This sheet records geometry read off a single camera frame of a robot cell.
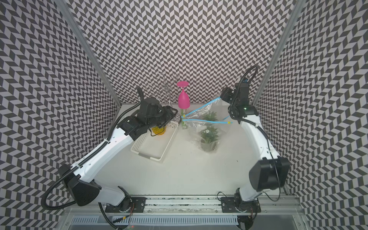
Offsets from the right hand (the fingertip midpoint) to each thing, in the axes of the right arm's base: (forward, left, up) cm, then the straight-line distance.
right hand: (226, 93), depth 79 cm
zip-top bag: (-17, +11, -17) cm, 26 cm away
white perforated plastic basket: (-20, +42, -25) cm, 53 cm away
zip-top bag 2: (-7, +6, -6) cm, 11 cm away
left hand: (-14, +27, -1) cm, 31 cm away
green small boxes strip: (-2, +25, -28) cm, 38 cm away
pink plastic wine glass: (+5, +25, -10) cm, 27 cm away
